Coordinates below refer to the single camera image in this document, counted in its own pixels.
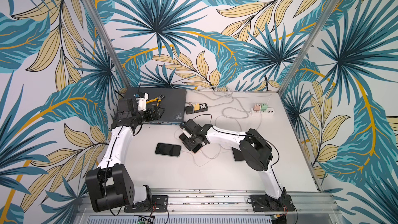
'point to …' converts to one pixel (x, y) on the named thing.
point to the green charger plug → (264, 107)
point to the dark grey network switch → (174, 102)
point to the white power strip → (257, 107)
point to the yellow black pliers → (158, 99)
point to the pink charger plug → (257, 104)
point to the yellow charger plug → (197, 107)
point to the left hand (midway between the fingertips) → (157, 111)
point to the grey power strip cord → (220, 104)
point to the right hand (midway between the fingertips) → (181, 149)
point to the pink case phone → (182, 137)
